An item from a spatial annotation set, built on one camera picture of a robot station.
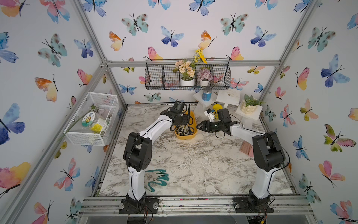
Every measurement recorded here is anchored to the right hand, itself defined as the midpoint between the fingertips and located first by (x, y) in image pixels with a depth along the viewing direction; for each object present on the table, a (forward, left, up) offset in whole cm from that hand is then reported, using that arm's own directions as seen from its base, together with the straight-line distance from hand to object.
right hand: (199, 126), depth 91 cm
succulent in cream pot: (+9, -30, +12) cm, 34 cm away
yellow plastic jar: (+19, -13, -1) cm, 23 cm away
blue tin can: (+22, -5, +9) cm, 24 cm away
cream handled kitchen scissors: (+4, +11, -10) cm, 15 cm away
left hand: (+5, +9, +1) cm, 10 cm away
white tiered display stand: (+19, -21, +9) cm, 30 cm away
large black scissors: (+6, +6, -12) cm, 15 cm away
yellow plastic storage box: (-1, +3, +2) cm, 4 cm away
